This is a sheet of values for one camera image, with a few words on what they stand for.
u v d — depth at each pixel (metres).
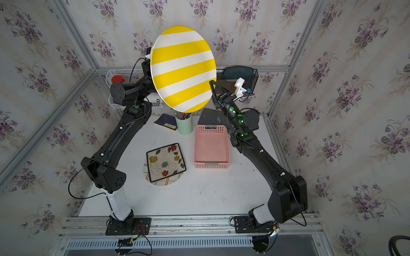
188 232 0.73
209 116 1.15
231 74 0.90
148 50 0.52
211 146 1.04
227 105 0.54
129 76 0.97
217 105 0.53
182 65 0.48
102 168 0.45
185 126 1.02
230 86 0.59
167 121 1.16
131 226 0.70
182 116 1.04
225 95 0.55
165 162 0.93
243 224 0.73
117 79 0.91
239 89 0.56
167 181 0.88
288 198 0.41
